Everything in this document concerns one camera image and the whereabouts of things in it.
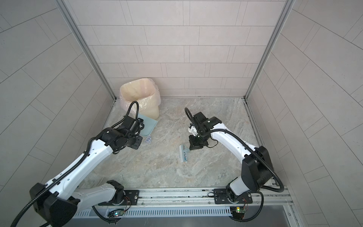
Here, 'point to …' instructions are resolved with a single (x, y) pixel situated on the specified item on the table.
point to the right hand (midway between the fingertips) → (189, 148)
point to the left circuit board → (116, 213)
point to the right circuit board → (237, 212)
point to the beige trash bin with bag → (146, 92)
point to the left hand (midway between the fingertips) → (141, 138)
